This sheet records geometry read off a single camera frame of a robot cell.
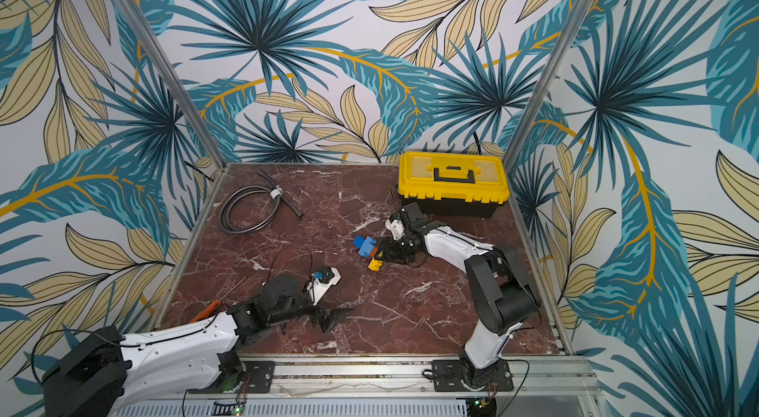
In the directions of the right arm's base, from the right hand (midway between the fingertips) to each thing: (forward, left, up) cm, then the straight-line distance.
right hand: (381, 256), depth 90 cm
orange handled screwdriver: (-13, +48, -3) cm, 50 cm away
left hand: (-14, +11, +4) cm, 18 cm away
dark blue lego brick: (+6, +7, -1) cm, 10 cm away
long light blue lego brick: (+3, +4, 0) cm, 5 cm away
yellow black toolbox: (+18, -24, +12) cm, 32 cm away
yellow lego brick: (-2, +2, -1) cm, 3 cm away
